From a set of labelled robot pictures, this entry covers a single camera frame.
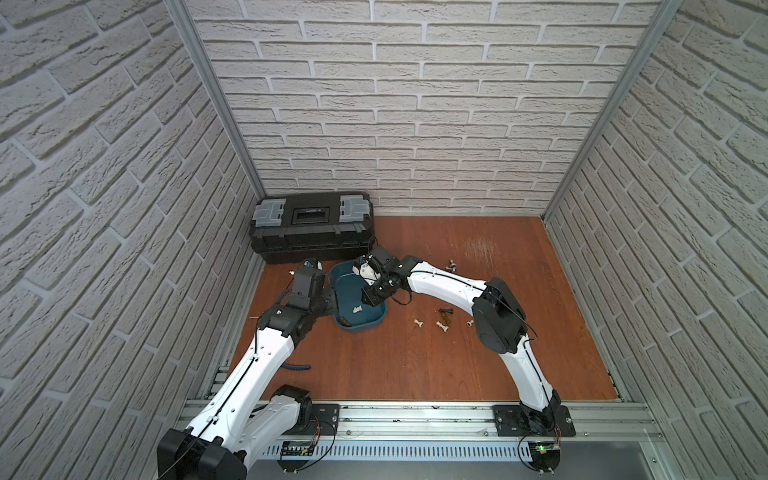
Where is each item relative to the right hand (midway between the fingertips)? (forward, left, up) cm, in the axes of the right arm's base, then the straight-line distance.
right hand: (370, 295), depth 91 cm
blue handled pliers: (-19, +22, -4) cm, 29 cm away
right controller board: (-43, -42, -7) cm, 60 cm away
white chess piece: (-10, -22, -5) cm, 25 cm away
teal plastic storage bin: (-4, +6, -4) cm, 8 cm away
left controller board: (-38, +20, -8) cm, 43 cm away
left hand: (-4, +10, +11) cm, 15 cm away
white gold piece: (-8, -15, -4) cm, 18 cm away
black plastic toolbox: (+19, +21, +13) cm, 31 cm away
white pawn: (-3, +5, -4) cm, 7 cm away
